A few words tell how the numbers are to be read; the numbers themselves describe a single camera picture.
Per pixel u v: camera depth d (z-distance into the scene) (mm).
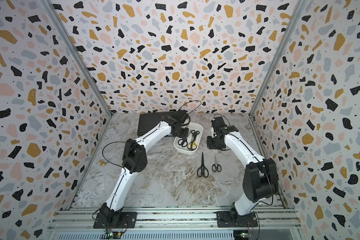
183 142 1034
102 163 923
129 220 733
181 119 811
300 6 710
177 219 760
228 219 730
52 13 704
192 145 1028
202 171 914
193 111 1253
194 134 1097
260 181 450
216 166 930
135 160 605
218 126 700
